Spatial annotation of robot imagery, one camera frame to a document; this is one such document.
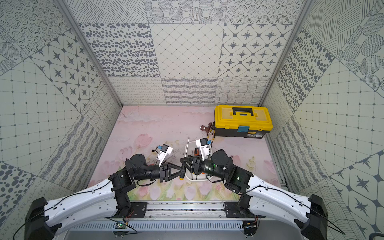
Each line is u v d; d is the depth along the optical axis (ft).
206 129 3.41
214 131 3.42
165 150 2.02
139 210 2.41
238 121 2.92
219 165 1.65
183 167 2.05
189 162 2.15
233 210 2.41
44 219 1.34
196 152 3.03
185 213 2.42
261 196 1.57
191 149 3.13
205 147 2.00
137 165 1.73
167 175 1.91
